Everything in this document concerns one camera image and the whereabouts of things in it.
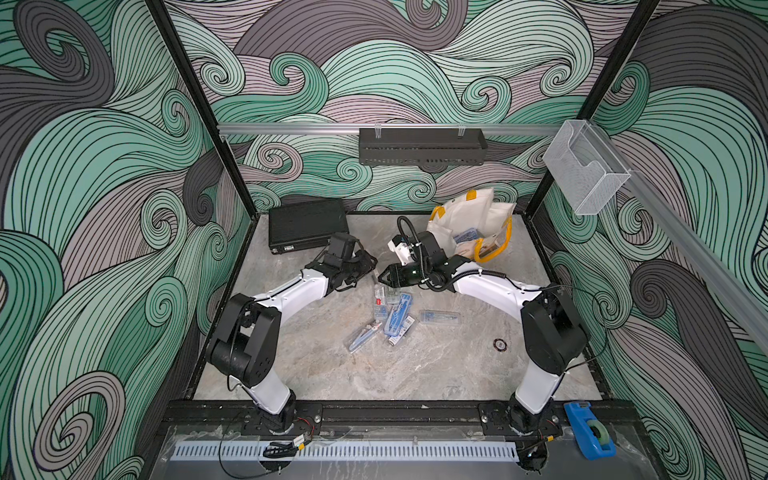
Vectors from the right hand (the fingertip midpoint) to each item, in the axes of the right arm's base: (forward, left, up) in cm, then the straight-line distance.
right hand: (379, 280), depth 85 cm
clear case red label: (-2, 0, -10) cm, 11 cm away
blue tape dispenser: (-37, -49, -8) cm, 62 cm away
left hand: (+7, +1, +1) cm, 7 cm away
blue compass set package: (-6, -5, -11) cm, 14 cm away
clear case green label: (+1, -4, -11) cm, 12 cm away
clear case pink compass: (+12, -35, +1) cm, 37 cm away
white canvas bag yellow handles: (+31, -37, -10) cm, 49 cm away
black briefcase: (+31, +29, -9) cm, 44 cm away
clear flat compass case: (-6, -19, -12) cm, 23 cm away
